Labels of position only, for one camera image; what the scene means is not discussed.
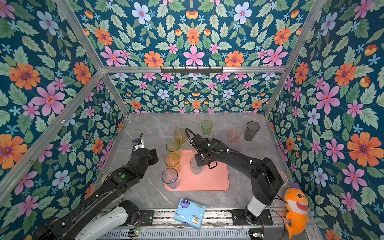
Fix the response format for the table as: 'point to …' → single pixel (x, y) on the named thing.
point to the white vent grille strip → (179, 234)
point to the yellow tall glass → (172, 160)
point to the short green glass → (206, 126)
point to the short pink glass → (234, 135)
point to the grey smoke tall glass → (252, 128)
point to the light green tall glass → (173, 146)
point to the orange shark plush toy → (296, 203)
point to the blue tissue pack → (190, 213)
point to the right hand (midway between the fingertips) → (201, 160)
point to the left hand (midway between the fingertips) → (154, 148)
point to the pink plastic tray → (216, 179)
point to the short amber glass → (180, 135)
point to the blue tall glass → (170, 177)
